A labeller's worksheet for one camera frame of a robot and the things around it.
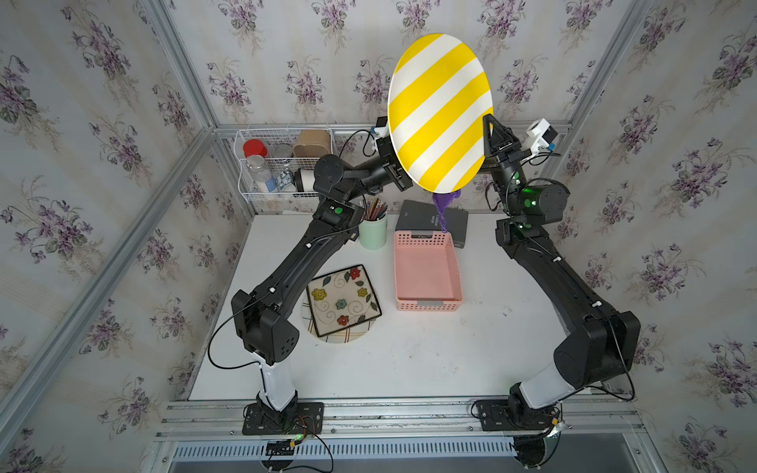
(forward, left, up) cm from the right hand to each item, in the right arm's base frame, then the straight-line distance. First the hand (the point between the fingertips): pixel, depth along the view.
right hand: (488, 122), depth 54 cm
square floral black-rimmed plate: (-8, +33, -56) cm, 66 cm away
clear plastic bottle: (+18, +57, -25) cm, 65 cm away
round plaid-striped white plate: (-19, +31, -57) cm, 68 cm away
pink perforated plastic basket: (+7, +4, -62) cm, 63 cm away
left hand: (-10, +9, -1) cm, 14 cm away
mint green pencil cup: (+15, +24, -50) cm, 57 cm away
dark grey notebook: (+29, +4, -55) cm, 63 cm away
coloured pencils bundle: (+22, +23, -45) cm, 55 cm away
